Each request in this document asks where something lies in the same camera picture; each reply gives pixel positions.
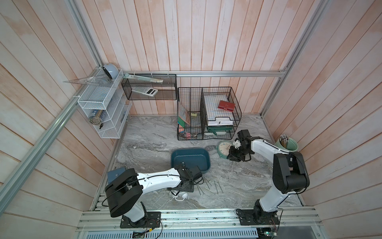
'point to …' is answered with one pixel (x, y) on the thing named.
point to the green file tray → (222, 128)
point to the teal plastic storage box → (192, 157)
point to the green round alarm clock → (223, 148)
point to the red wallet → (227, 105)
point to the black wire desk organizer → (207, 113)
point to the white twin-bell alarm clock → (180, 197)
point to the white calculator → (146, 90)
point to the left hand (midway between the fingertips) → (180, 188)
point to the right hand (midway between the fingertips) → (228, 156)
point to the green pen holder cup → (292, 145)
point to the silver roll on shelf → (96, 119)
